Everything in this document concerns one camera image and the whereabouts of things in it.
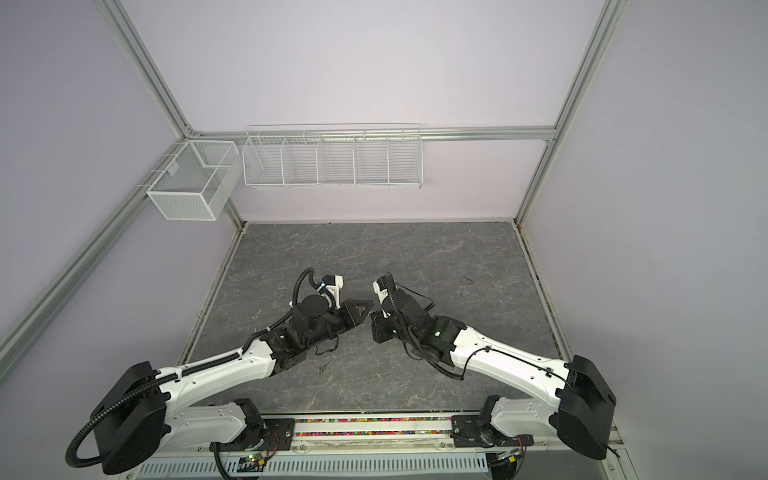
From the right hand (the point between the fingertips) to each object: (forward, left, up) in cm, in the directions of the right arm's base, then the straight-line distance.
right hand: (371, 318), depth 76 cm
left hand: (+2, -1, +1) cm, 3 cm away
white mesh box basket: (+48, +62, +8) cm, 79 cm away
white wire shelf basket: (+52, +12, +14) cm, 55 cm away
